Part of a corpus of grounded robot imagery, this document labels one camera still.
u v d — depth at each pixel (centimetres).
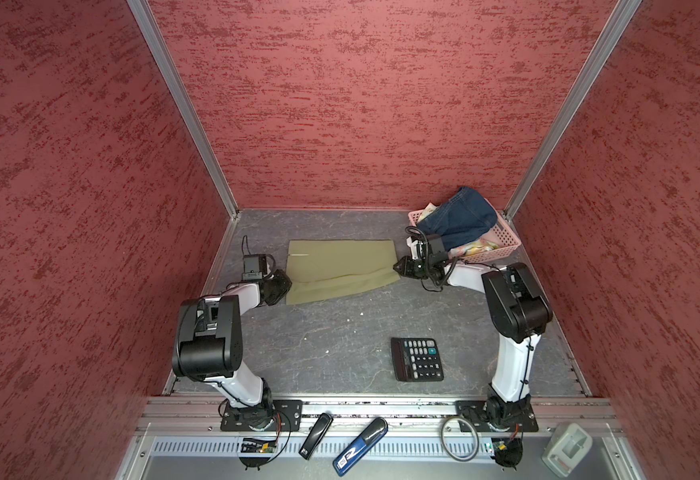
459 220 108
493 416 67
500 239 110
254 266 77
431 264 81
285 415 75
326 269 103
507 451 71
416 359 82
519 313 53
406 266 90
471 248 99
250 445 73
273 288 85
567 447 68
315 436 69
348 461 66
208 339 46
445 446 70
